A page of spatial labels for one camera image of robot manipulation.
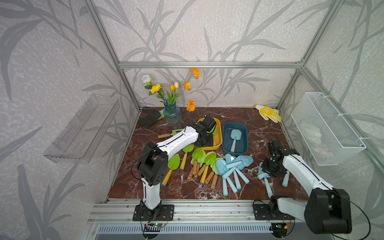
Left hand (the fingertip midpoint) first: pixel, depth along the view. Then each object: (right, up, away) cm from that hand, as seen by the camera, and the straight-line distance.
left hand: (210, 144), depth 88 cm
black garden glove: (-47, +18, +27) cm, 57 cm away
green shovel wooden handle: (-8, -7, +4) cm, 11 cm away
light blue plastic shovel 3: (+18, +4, +15) cm, 24 cm away
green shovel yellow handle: (-22, -13, +3) cm, 26 cm away
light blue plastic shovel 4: (+29, -17, -4) cm, 34 cm away
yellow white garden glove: (+48, +20, +31) cm, 60 cm away
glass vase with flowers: (-25, +21, +13) cm, 35 cm away
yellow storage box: (+6, +1, +13) cm, 14 cm away
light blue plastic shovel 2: (+12, -9, +1) cm, 16 cm away
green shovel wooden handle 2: (+2, -15, -1) cm, 15 cm away
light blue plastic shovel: (+7, -14, 0) cm, 16 cm away
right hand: (+31, -14, -3) cm, 34 cm away
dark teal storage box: (+21, -3, +10) cm, 24 cm away
